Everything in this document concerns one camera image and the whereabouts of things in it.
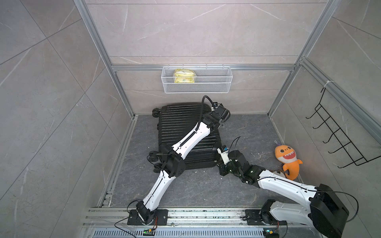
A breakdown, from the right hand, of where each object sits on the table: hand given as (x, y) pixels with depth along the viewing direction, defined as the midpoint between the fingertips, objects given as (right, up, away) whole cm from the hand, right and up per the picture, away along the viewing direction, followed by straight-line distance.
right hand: (217, 163), depth 83 cm
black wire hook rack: (+53, +10, -18) cm, 57 cm away
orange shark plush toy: (+44, +3, +5) cm, 44 cm away
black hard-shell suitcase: (-8, +6, -8) cm, 13 cm away
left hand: (+3, +25, +6) cm, 26 cm away
